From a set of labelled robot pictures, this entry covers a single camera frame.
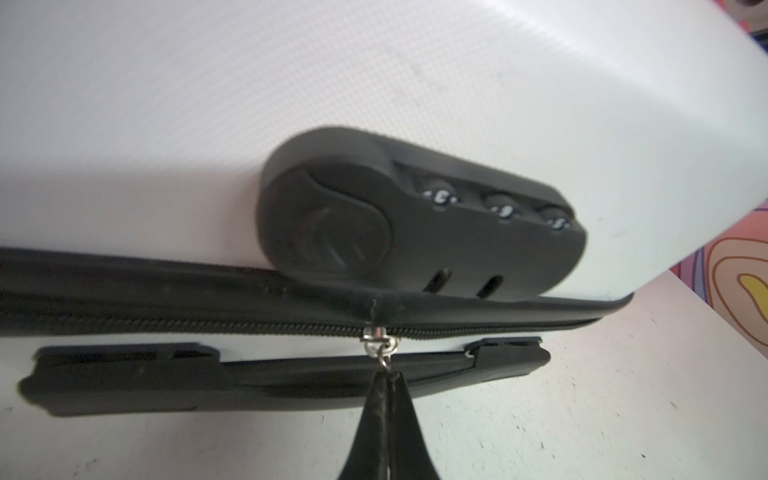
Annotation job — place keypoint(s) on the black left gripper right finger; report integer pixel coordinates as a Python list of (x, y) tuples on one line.
[(408, 454)]

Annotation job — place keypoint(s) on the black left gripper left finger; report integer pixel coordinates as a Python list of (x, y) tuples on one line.
[(369, 456)]

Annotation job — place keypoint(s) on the black white suitcase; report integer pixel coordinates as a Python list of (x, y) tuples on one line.
[(255, 205)]

